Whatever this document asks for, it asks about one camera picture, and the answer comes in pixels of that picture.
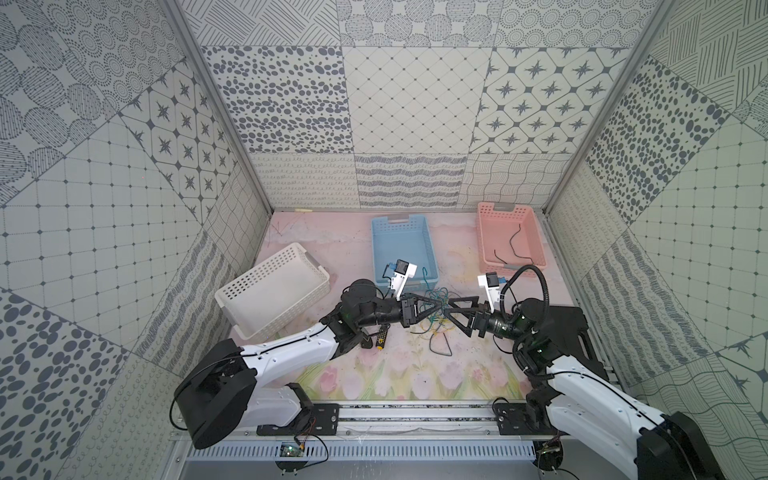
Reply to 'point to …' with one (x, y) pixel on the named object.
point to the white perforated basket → (275, 294)
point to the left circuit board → (291, 450)
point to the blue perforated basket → (409, 241)
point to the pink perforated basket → (509, 238)
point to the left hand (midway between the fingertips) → (448, 317)
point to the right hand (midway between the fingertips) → (447, 310)
